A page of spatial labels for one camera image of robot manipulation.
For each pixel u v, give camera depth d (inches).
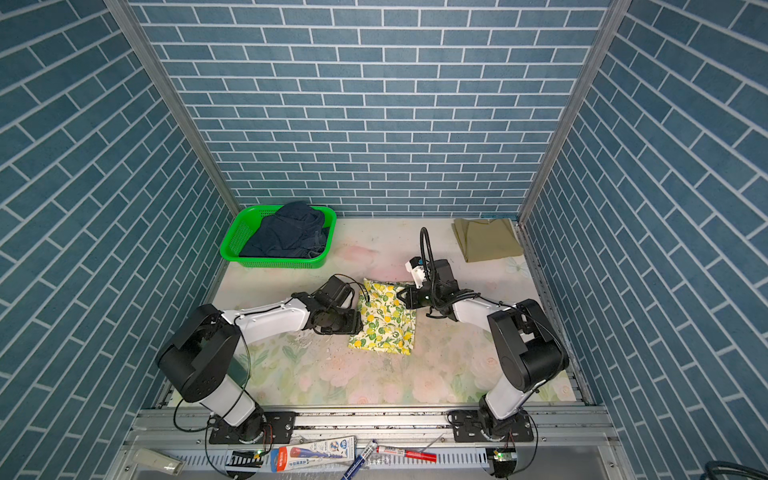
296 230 42.7
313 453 27.3
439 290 29.0
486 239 45.1
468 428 28.8
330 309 27.6
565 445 29.3
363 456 27.2
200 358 17.8
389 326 35.1
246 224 44.1
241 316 20.0
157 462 26.1
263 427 28.2
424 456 27.5
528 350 18.4
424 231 29.7
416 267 33.2
